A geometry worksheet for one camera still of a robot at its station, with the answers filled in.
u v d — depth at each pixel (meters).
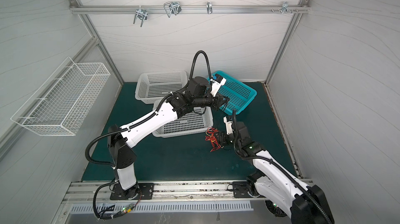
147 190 0.74
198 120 0.98
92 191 0.75
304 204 0.39
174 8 0.76
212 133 0.83
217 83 0.62
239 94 1.11
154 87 1.19
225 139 0.72
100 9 0.78
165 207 0.70
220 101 0.62
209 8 0.78
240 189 0.74
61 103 0.69
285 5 0.77
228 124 0.75
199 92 0.56
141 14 0.79
